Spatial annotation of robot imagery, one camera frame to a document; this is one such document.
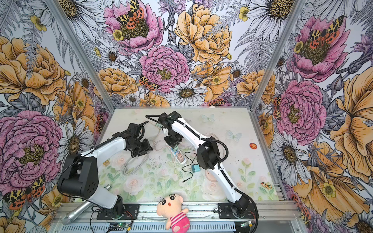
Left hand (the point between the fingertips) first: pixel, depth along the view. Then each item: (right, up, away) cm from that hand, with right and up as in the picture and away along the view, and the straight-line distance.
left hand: (149, 154), depth 89 cm
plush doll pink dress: (+15, -20, -21) cm, 33 cm away
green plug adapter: (+16, +3, 0) cm, 16 cm away
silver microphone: (-32, -25, -21) cm, 46 cm away
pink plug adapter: (+19, -2, -3) cm, 19 cm away
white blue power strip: (+15, -1, +2) cm, 16 cm away
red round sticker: (+67, +3, +10) cm, 68 cm away
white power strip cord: (-9, -10, -3) cm, 13 cm away
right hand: (+16, +3, 0) cm, 17 cm away
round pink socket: (+36, -11, -6) cm, 38 cm away
